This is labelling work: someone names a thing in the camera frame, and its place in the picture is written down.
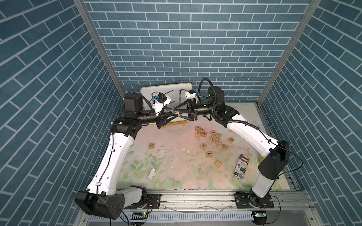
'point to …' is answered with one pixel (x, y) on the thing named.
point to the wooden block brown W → (203, 146)
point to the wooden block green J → (218, 136)
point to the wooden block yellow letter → (218, 164)
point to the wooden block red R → (152, 145)
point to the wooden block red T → (212, 138)
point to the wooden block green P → (201, 131)
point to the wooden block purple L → (209, 154)
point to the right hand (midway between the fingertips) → (178, 113)
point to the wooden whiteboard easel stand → (177, 122)
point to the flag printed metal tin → (241, 166)
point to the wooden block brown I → (218, 142)
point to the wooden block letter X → (197, 128)
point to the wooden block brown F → (213, 133)
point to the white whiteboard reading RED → (169, 97)
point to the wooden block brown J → (197, 134)
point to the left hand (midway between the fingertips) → (178, 113)
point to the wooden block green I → (224, 147)
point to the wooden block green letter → (231, 140)
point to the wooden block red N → (203, 134)
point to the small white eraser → (152, 173)
